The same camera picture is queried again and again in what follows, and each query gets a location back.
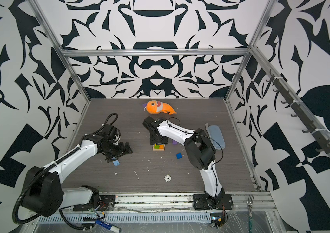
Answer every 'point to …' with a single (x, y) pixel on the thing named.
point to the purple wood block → (174, 142)
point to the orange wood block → (161, 146)
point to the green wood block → (156, 146)
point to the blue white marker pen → (108, 226)
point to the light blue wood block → (116, 163)
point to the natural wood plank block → (158, 148)
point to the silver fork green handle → (250, 204)
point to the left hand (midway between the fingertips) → (126, 152)
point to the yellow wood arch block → (155, 144)
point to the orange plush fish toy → (153, 106)
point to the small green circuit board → (216, 219)
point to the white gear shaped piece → (167, 178)
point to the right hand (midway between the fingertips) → (157, 142)
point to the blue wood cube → (179, 155)
